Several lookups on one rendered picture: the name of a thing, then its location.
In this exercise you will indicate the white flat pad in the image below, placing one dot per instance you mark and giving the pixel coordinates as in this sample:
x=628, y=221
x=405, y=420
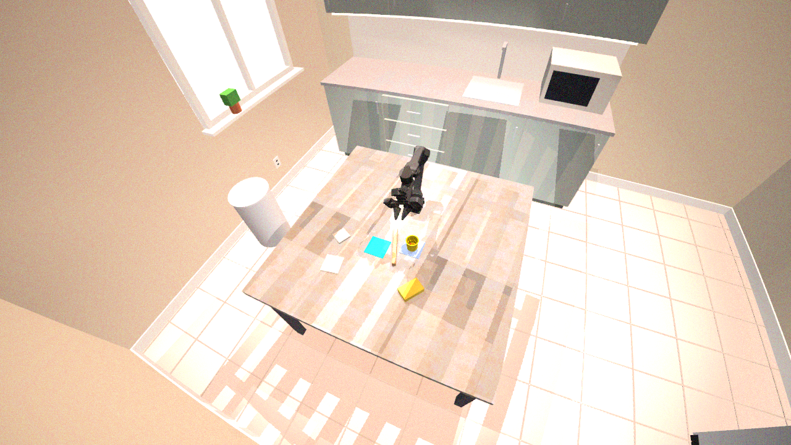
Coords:
x=332, y=264

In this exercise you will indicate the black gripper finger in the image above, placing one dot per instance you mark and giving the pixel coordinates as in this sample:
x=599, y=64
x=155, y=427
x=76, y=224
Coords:
x=407, y=209
x=396, y=209

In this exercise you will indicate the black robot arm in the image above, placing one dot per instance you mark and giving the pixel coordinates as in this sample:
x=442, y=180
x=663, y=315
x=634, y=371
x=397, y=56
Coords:
x=413, y=169

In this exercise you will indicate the yellow block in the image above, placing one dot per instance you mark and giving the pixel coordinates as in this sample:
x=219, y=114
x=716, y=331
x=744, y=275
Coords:
x=410, y=289

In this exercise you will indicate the cream flat block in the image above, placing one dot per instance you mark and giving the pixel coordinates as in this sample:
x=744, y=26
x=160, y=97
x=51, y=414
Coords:
x=341, y=235

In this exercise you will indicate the tan wooden bar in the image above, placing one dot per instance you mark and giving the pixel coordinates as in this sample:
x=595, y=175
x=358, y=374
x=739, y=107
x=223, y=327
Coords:
x=394, y=249

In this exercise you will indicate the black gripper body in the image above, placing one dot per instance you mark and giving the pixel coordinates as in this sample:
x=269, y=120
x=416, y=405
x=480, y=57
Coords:
x=402, y=199

